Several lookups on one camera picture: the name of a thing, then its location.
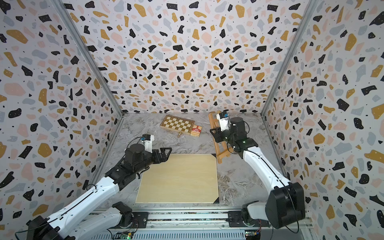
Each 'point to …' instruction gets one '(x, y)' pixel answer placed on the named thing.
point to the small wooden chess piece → (179, 134)
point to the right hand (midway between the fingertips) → (212, 130)
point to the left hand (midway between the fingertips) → (167, 149)
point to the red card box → (196, 131)
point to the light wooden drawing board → (185, 178)
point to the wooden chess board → (177, 125)
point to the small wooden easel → (222, 152)
